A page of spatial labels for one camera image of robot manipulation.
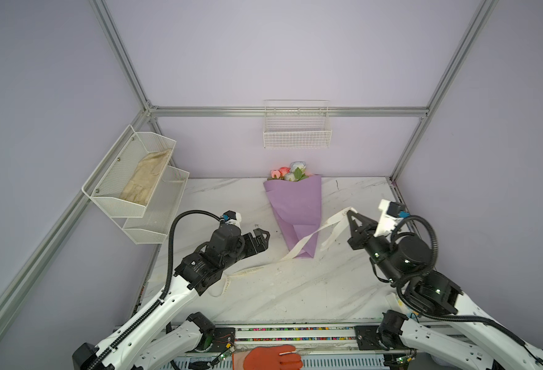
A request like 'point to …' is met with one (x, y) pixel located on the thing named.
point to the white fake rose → (298, 169)
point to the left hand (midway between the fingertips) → (256, 239)
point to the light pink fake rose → (275, 173)
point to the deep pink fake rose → (284, 171)
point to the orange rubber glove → (275, 357)
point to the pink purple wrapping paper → (297, 205)
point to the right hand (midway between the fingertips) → (354, 209)
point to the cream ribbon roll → (343, 216)
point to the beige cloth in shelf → (141, 185)
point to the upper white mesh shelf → (125, 181)
